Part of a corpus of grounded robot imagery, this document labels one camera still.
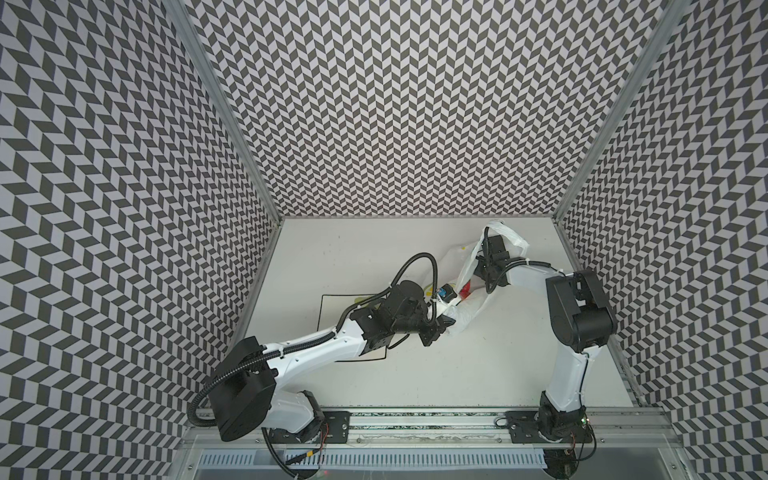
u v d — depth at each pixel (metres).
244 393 0.40
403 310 0.58
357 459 0.69
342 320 0.54
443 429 0.74
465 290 0.94
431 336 0.65
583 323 0.52
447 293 0.64
